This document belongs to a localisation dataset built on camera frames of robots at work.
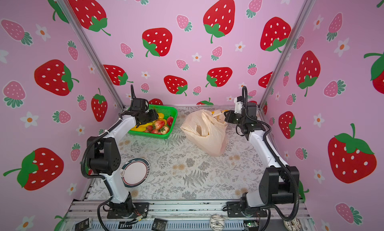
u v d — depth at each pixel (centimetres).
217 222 70
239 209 73
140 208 75
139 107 75
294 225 68
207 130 75
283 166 43
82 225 69
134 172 80
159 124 96
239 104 75
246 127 61
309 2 70
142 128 96
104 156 51
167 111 118
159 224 69
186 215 73
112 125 58
